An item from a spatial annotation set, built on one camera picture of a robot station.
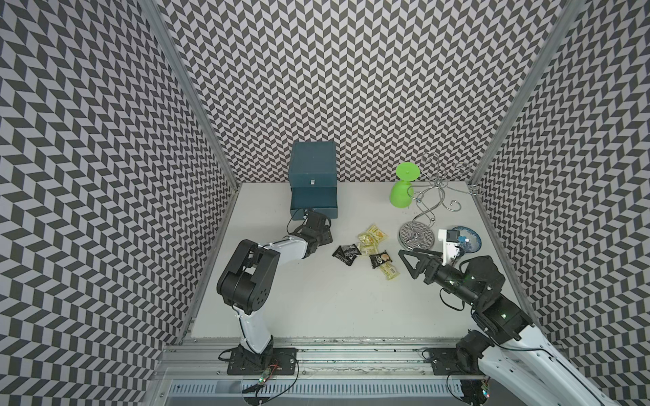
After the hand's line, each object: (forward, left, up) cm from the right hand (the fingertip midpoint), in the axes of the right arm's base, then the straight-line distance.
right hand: (404, 258), depth 69 cm
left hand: (+22, +25, -21) cm, 39 cm away
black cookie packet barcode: (+12, +15, -19) cm, 27 cm away
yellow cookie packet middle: (+18, +7, -23) cm, 30 cm away
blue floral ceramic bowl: (+19, -33, -22) cm, 44 cm away
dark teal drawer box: (+37, +28, -4) cm, 47 cm away
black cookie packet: (+11, +4, -23) cm, 26 cm away
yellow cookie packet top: (+23, +3, -23) cm, 32 cm away
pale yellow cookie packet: (+7, 0, -22) cm, 23 cm away
